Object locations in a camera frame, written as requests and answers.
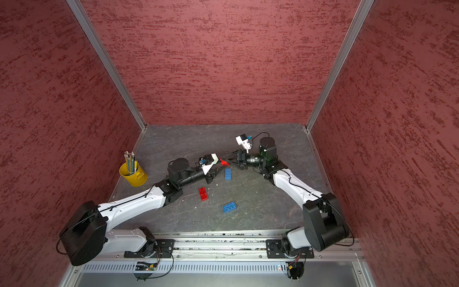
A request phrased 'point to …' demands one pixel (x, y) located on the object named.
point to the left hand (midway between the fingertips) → (223, 164)
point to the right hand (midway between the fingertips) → (223, 164)
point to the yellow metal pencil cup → (137, 179)
